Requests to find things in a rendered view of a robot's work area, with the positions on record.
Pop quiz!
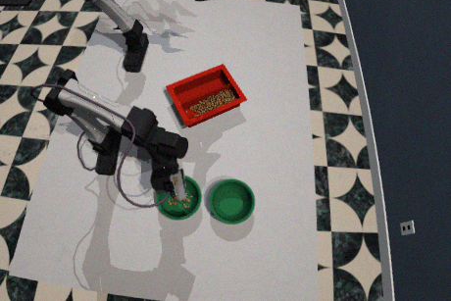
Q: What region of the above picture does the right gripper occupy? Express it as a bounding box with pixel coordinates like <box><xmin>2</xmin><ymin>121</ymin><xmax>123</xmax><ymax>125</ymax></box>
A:
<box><xmin>149</xmin><ymin>152</ymin><xmax>179</xmax><ymax>175</ymax></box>

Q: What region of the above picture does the green bowl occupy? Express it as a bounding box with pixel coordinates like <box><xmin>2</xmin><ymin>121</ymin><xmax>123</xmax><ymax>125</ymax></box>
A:
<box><xmin>156</xmin><ymin>176</ymin><xmax>202</xmax><ymax>220</ymax></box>
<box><xmin>210</xmin><ymin>179</ymin><xmax>255</xmax><ymax>225</ymax></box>

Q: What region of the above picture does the grey scoop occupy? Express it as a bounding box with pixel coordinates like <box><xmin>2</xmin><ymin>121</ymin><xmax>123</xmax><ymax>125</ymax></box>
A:
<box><xmin>170</xmin><ymin>168</ymin><xmax>187</xmax><ymax>200</ymax></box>

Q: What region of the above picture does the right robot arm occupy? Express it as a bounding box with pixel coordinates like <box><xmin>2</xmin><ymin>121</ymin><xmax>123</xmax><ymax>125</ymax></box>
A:
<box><xmin>43</xmin><ymin>69</ymin><xmax>188</xmax><ymax>194</ymax></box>

